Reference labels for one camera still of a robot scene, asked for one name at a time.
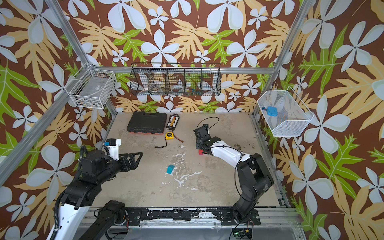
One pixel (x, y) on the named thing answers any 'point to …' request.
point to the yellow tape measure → (169, 136)
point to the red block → (200, 152)
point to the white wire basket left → (91, 88)
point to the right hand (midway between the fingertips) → (201, 141)
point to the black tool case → (147, 122)
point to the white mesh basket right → (293, 115)
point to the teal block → (170, 168)
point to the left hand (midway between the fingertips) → (134, 152)
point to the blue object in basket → (272, 111)
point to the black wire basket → (180, 79)
